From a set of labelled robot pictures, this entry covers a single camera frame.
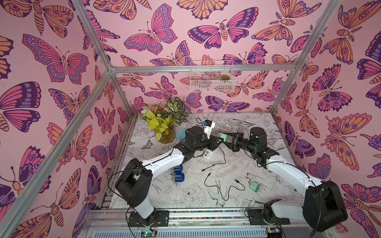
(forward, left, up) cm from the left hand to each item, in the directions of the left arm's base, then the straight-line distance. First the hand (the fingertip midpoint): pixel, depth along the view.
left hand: (223, 139), depth 78 cm
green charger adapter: (+1, 0, +1) cm, 2 cm away
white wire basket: (+43, +2, +11) cm, 44 cm away
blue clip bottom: (-12, +24, -19) cm, 34 cm away
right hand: (+2, 0, +2) cm, 3 cm away
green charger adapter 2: (-18, -18, -20) cm, 32 cm away
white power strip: (+2, +6, -19) cm, 21 cm away
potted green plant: (+15, +35, 0) cm, 38 cm away
